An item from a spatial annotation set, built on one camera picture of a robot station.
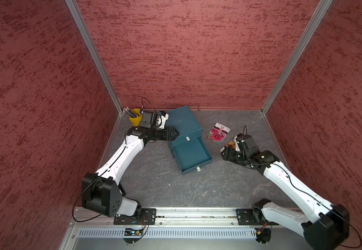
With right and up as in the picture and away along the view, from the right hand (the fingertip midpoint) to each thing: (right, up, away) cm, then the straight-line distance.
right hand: (226, 158), depth 80 cm
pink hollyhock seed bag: (+2, +12, +27) cm, 29 cm away
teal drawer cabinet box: (-22, +19, +6) cm, 30 cm away
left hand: (-29, +12, +2) cm, 32 cm away
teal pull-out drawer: (-18, 0, +8) cm, 19 cm away
